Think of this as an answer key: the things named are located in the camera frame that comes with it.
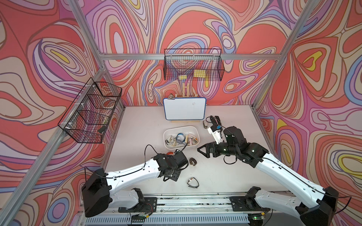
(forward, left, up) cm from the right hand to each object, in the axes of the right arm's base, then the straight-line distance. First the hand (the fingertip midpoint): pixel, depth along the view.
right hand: (204, 152), depth 71 cm
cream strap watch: (+18, +4, -17) cm, 25 cm away
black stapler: (+35, -15, -18) cm, 42 cm away
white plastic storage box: (+24, +3, -15) cm, 29 cm away
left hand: (-6, +16, -14) cm, 22 cm away
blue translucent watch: (+21, +12, -18) cm, 30 cm away
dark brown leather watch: (+1, +5, -15) cm, 16 cm away
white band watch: (+17, +18, -17) cm, 30 cm away
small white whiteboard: (+36, +9, -4) cm, 37 cm away
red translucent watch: (+9, +19, -17) cm, 28 cm away
